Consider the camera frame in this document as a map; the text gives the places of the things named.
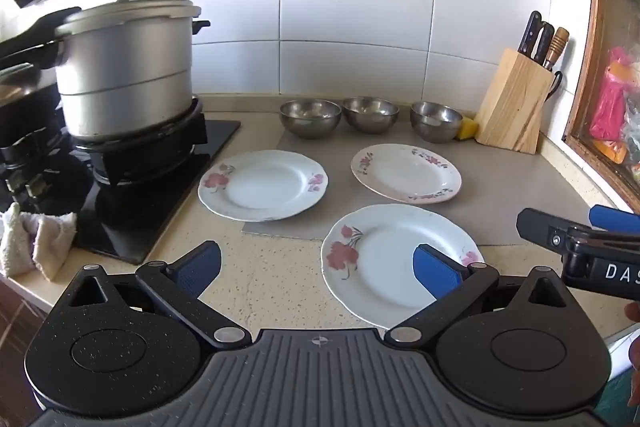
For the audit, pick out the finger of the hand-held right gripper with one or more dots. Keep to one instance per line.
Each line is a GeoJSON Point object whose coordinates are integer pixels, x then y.
{"type": "Point", "coordinates": [542, 227]}
{"type": "Point", "coordinates": [612, 217]}

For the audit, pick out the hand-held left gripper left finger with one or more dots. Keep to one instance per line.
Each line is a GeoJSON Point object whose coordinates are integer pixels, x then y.
{"type": "Point", "coordinates": [200, 268]}

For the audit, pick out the person's right hand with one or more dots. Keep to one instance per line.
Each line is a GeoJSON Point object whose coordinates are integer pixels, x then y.
{"type": "Point", "coordinates": [636, 313]}

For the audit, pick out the white cloth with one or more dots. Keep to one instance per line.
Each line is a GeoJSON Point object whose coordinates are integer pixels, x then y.
{"type": "Point", "coordinates": [40, 242]}

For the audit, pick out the brown lower cabinet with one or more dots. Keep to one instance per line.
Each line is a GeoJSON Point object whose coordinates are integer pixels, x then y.
{"type": "Point", "coordinates": [17, 337]}

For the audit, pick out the steel bowl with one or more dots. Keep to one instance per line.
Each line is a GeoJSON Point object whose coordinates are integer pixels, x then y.
{"type": "Point", "coordinates": [310, 119]}
{"type": "Point", "coordinates": [371, 114]}
{"type": "Point", "coordinates": [436, 123]}

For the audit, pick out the silver pressure cooker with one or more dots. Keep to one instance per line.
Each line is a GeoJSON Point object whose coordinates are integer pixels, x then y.
{"type": "Point", "coordinates": [125, 77]}

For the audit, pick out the white plate pink flowers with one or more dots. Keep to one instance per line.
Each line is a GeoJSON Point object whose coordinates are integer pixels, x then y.
{"type": "Point", "coordinates": [380, 267]}
{"type": "Point", "coordinates": [262, 184]}

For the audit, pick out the wooden knife block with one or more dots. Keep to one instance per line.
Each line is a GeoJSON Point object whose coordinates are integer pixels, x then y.
{"type": "Point", "coordinates": [512, 107]}

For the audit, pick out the grey counter mat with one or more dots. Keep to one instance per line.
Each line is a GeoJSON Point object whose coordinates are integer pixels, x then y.
{"type": "Point", "coordinates": [340, 217]}

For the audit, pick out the white plate colourful flowers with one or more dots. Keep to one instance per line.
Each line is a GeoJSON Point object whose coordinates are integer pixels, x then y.
{"type": "Point", "coordinates": [406, 174]}

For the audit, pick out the black pan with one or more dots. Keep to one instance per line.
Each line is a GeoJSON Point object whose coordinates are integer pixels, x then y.
{"type": "Point", "coordinates": [20, 102]}

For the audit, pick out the pink plastic bag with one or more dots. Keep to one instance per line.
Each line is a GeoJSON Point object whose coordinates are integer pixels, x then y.
{"type": "Point", "coordinates": [612, 102]}

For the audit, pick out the yellow sponge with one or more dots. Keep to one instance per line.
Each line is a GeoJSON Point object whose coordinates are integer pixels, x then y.
{"type": "Point", "coordinates": [468, 129]}

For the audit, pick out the wooden framed glass cabinet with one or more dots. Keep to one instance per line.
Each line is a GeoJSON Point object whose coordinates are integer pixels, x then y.
{"type": "Point", "coordinates": [582, 107]}

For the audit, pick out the black gas stove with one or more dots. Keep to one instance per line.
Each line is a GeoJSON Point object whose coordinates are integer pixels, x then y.
{"type": "Point", "coordinates": [150, 217]}

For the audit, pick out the black burner grate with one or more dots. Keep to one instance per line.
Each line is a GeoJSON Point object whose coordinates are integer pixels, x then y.
{"type": "Point", "coordinates": [150, 147]}

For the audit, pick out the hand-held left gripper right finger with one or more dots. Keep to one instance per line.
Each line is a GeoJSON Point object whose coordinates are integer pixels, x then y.
{"type": "Point", "coordinates": [434, 272]}

